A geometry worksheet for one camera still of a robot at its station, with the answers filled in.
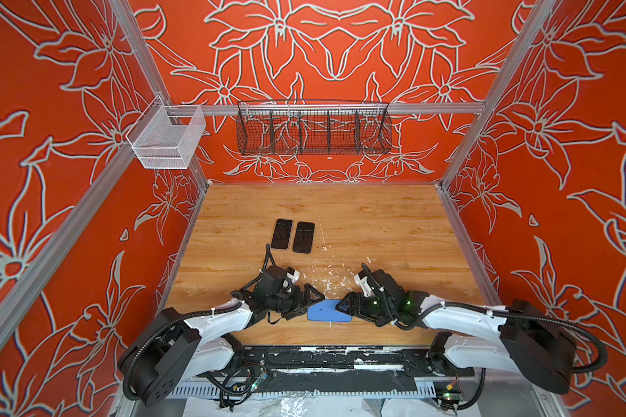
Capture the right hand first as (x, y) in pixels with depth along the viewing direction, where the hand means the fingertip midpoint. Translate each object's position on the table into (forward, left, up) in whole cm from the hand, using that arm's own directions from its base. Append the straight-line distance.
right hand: (338, 312), depth 79 cm
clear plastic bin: (+55, +61, +28) cm, 87 cm away
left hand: (+2, +6, +1) cm, 7 cm away
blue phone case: (+1, +4, -2) cm, 5 cm away
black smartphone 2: (+30, +11, -4) cm, 33 cm away
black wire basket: (+61, +7, +27) cm, 67 cm away
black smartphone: (+32, +20, -3) cm, 37 cm away
